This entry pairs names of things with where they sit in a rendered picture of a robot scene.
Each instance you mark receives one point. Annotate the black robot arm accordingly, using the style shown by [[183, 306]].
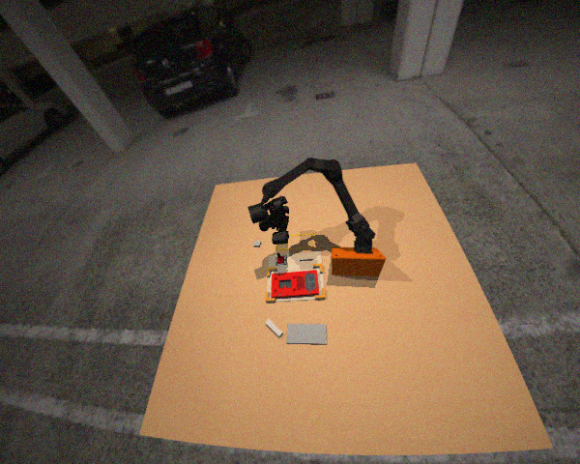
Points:
[[331, 170]]

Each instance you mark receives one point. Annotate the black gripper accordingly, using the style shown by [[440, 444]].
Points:
[[281, 223]]

